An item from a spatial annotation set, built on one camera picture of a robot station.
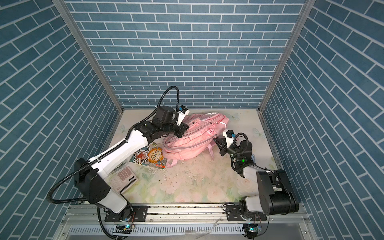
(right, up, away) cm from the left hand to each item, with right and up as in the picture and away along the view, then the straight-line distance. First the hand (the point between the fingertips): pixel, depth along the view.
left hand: (188, 126), depth 78 cm
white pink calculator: (-37, -30, +5) cm, 48 cm away
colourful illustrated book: (-25, -19, +16) cm, 36 cm away
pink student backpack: (+4, -7, -3) cm, 9 cm away
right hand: (+14, -7, +6) cm, 17 cm away
